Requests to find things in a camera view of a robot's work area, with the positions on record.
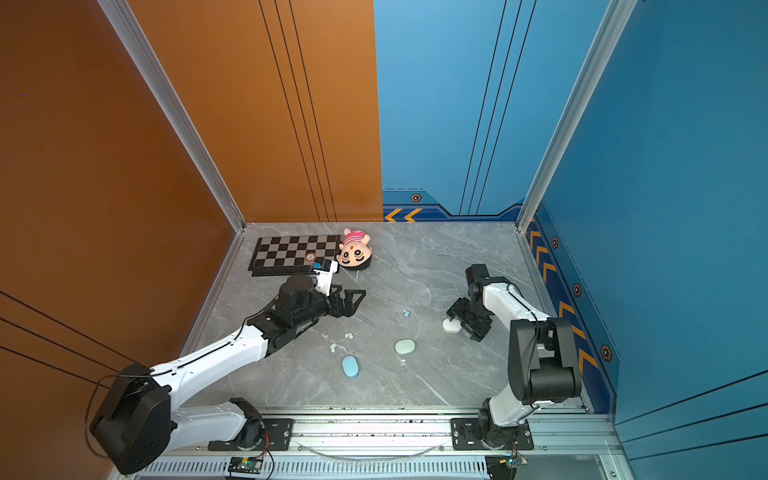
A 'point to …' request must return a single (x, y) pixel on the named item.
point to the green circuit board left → (246, 464)
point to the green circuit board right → (513, 460)
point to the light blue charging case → (350, 366)
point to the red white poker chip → (310, 257)
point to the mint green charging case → (405, 346)
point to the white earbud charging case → (453, 326)
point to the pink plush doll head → (355, 252)
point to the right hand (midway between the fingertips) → (455, 324)
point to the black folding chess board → (286, 256)
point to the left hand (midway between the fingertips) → (354, 288)
